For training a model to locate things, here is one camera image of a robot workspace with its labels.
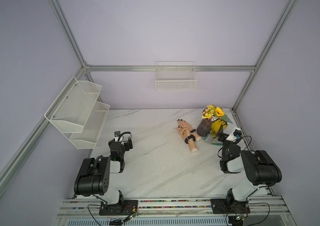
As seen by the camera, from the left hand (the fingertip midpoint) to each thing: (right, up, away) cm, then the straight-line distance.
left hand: (122, 139), depth 94 cm
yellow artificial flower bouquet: (+59, +18, -11) cm, 62 cm away
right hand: (+70, +8, -7) cm, 71 cm away
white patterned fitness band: (+50, +6, +7) cm, 51 cm away
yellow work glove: (+68, +9, +9) cm, 69 cm away
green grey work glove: (+65, -2, +4) cm, 65 cm away
